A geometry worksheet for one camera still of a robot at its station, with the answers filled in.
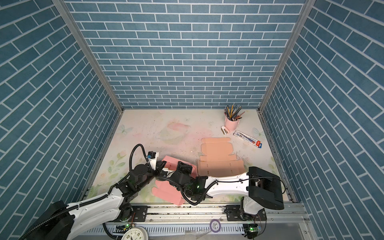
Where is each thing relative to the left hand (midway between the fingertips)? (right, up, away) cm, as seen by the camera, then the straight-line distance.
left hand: (166, 162), depth 83 cm
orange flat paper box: (+30, -2, +8) cm, 31 cm away
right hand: (+7, +1, -4) cm, 8 cm away
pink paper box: (0, -16, -2) cm, 16 cm away
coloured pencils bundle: (+42, +29, +21) cm, 55 cm away
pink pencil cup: (+41, +20, +22) cm, 51 cm away
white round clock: (-10, -27, -17) cm, 34 cm away
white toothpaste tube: (+52, +11, +20) cm, 57 cm away
